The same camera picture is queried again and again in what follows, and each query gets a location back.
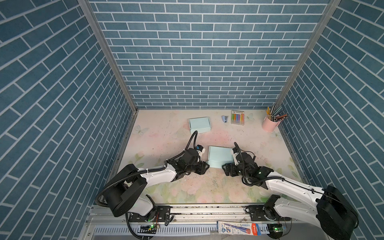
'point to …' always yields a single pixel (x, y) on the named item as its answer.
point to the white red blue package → (239, 228)
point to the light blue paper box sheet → (201, 124)
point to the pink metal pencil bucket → (268, 125)
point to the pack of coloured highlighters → (237, 117)
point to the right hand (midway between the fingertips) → (226, 164)
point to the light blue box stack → (218, 156)
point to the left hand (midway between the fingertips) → (207, 166)
